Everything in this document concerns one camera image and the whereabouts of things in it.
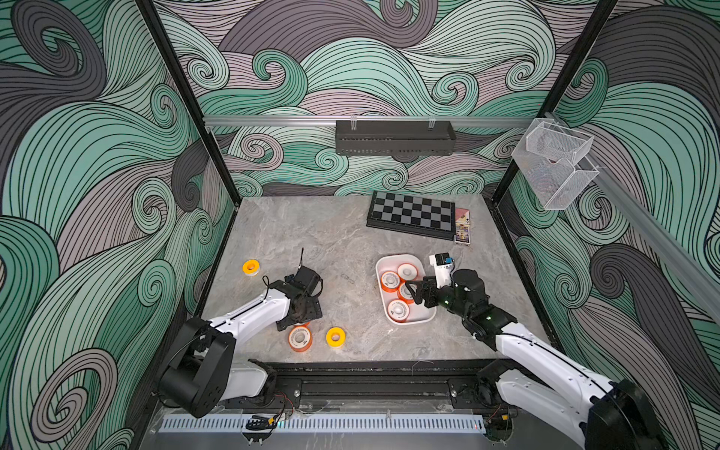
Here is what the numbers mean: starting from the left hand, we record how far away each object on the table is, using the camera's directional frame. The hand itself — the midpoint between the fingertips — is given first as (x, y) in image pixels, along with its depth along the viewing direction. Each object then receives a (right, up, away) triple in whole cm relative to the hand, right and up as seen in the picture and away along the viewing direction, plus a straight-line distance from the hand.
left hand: (305, 313), depth 86 cm
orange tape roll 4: (+30, +1, +1) cm, 30 cm away
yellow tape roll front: (+10, -6, -4) cm, 12 cm away
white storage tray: (+36, 0, 0) cm, 36 cm away
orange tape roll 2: (+28, +9, +7) cm, 30 cm away
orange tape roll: (-22, +13, +11) cm, 28 cm away
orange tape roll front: (0, -6, -5) cm, 7 cm away
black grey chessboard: (+39, +32, +24) cm, 56 cm away
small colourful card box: (+58, +24, +21) cm, 66 cm away
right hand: (+35, +11, -4) cm, 37 cm away
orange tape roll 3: (+34, +12, +9) cm, 37 cm away
